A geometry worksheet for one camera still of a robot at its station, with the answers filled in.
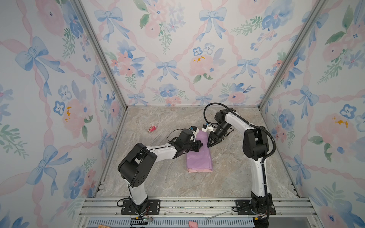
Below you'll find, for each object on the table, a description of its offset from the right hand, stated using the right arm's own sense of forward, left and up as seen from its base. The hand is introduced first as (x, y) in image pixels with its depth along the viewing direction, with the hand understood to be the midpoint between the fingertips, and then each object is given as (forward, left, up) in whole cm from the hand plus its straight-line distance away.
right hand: (210, 145), depth 90 cm
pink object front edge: (-41, +12, -4) cm, 43 cm away
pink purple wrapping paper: (-11, +6, +1) cm, 13 cm away
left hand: (-1, +4, +2) cm, 5 cm away
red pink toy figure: (+15, +40, -3) cm, 43 cm away
